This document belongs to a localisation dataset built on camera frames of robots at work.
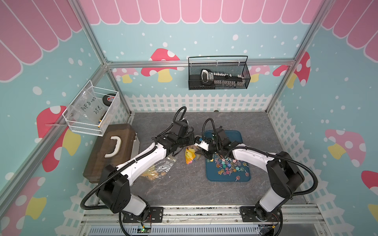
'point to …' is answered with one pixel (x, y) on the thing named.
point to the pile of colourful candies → (229, 166)
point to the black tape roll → (108, 99)
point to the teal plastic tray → (212, 174)
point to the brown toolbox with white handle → (119, 143)
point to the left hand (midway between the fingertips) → (195, 140)
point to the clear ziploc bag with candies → (159, 169)
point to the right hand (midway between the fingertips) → (197, 150)
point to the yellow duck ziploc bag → (190, 154)
